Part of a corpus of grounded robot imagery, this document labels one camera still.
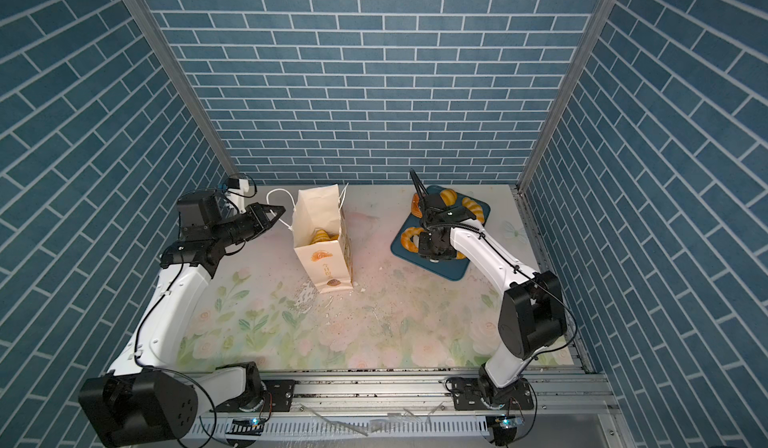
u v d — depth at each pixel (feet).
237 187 2.22
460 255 1.93
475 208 3.68
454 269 3.17
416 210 3.59
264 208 2.38
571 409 2.41
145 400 1.27
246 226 2.14
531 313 1.48
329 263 2.60
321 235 3.14
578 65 2.79
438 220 2.03
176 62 2.79
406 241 3.34
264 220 2.15
